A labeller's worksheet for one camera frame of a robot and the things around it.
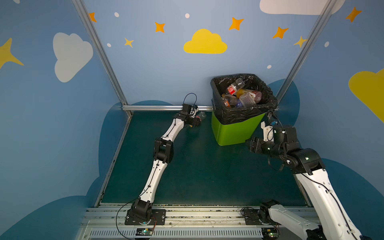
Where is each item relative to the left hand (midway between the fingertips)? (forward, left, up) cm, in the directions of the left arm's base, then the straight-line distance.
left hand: (196, 119), depth 112 cm
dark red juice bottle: (-8, -35, +29) cm, 46 cm away
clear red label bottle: (+4, -4, 0) cm, 6 cm away
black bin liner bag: (-24, -14, +29) cm, 40 cm away
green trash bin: (-18, -26, +7) cm, 32 cm away
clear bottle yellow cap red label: (+2, -25, +30) cm, 39 cm away
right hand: (-37, -26, +26) cm, 52 cm away
